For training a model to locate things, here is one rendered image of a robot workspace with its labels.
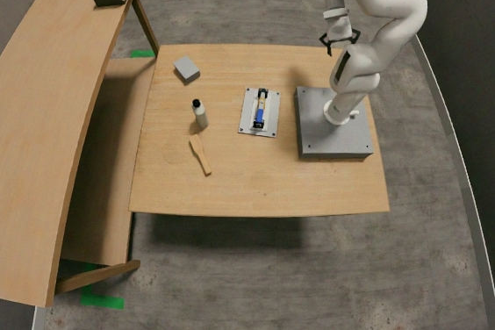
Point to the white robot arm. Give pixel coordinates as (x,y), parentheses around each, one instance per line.
(364,62)

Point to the white bottle with black cap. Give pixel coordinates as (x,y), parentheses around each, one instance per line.
(199,112)

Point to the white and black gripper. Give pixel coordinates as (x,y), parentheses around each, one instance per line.
(338,28)

